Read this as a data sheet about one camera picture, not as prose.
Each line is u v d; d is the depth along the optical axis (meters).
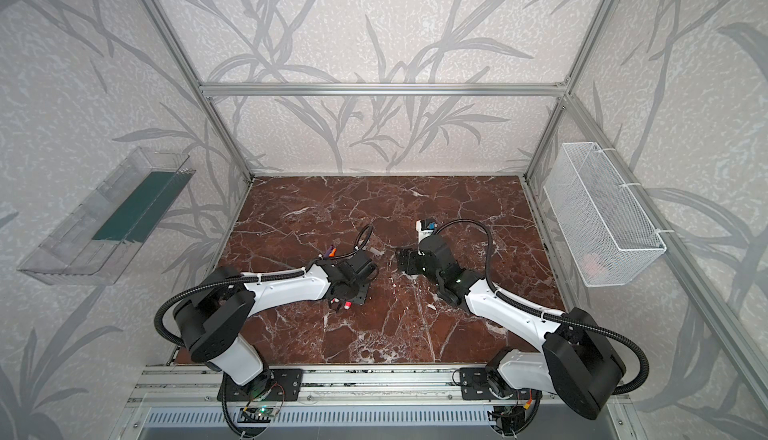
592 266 0.72
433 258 0.62
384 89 1.74
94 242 0.64
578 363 0.41
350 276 0.69
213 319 0.45
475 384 0.74
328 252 0.98
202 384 0.75
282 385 0.73
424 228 0.74
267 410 0.71
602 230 0.63
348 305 0.85
